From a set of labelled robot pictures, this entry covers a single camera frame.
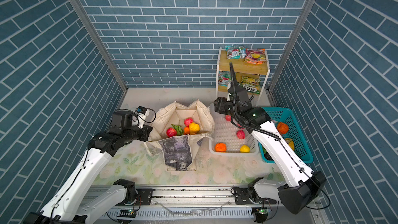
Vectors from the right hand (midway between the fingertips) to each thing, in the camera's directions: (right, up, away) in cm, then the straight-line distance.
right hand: (217, 101), depth 73 cm
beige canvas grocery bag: (-18, -25, +1) cm, 31 cm away
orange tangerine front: (+3, -26, +12) cm, 28 cm away
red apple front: (+15, -20, +18) cm, 31 cm away
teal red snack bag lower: (+7, +15, +29) cm, 33 cm away
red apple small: (-17, -12, +21) cm, 29 cm away
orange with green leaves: (-17, -18, +18) cm, 31 cm away
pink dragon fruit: (-23, -17, +16) cm, 33 cm away
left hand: (-32, -13, +3) cm, 35 cm away
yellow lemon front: (+16, -27, +12) cm, 33 cm away
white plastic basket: (+8, -23, +20) cm, 32 cm away
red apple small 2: (+9, -11, +27) cm, 30 cm away
